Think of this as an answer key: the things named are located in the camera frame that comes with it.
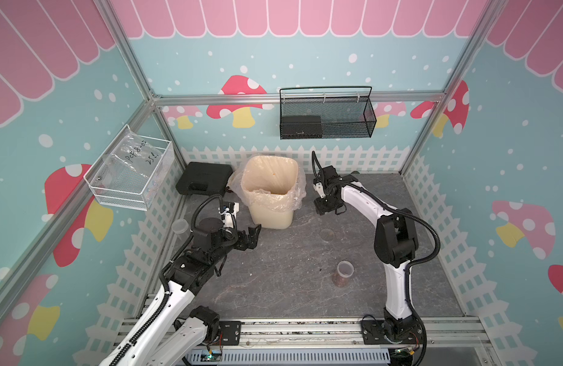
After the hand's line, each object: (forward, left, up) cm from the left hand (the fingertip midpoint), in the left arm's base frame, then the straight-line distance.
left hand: (248, 228), depth 74 cm
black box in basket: (+39, -17, +12) cm, 45 cm away
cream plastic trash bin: (+16, -5, -20) cm, 26 cm away
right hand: (+20, -28, -15) cm, 37 cm away
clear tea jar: (-10, -32, -17) cm, 38 cm away
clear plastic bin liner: (+29, -6, -10) cm, 31 cm away
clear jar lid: (+11, -30, -22) cm, 39 cm away
